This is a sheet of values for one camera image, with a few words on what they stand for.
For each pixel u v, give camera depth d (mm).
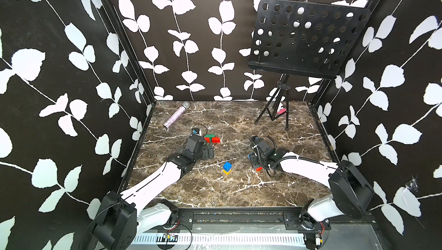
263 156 674
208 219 751
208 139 1029
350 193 430
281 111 1131
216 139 1000
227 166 834
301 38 658
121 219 392
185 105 1143
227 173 873
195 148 628
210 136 1007
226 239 702
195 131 750
